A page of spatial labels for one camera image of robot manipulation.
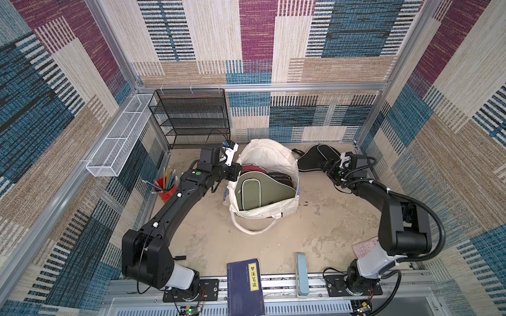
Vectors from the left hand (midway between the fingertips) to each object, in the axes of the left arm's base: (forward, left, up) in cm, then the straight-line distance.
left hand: (242, 166), depth 81 cm
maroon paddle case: (+8, -2, -10) cm, 13 cm away
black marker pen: (-28, +26, -23) cm, 45 cm away
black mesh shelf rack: (+38, +29, -3) cm, 48 cm away
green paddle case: (-5, -6, -8) cm, 11 cm away
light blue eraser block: (-40, -21, -17) cm, 48 cm away
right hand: (+6, -38, -11) cm, 40 cm away
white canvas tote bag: (+5, -14, 0) cm, 15 cm away
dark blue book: (-39, -1, -23) cm, 46 cm away
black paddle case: (+21, -36, -22) cm, 47 cm away
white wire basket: (-3, +46, +11) cm, 47 cm away
